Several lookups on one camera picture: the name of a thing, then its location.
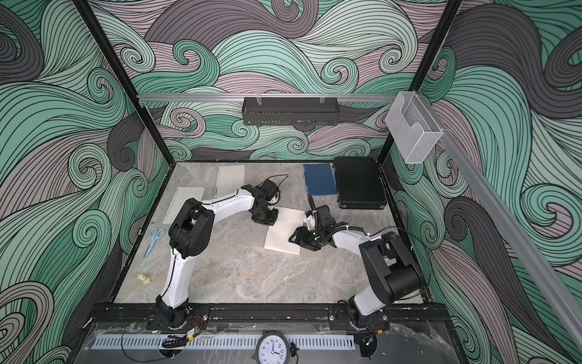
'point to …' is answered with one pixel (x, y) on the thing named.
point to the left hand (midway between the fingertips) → (273, 223)
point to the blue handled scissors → (155, 233)
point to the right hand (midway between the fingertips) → (292, 243)
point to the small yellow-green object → (145, 279)
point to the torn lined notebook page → (183, 195)
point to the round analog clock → (272, 348)
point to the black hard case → (359, 183)
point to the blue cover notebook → (320, 179)
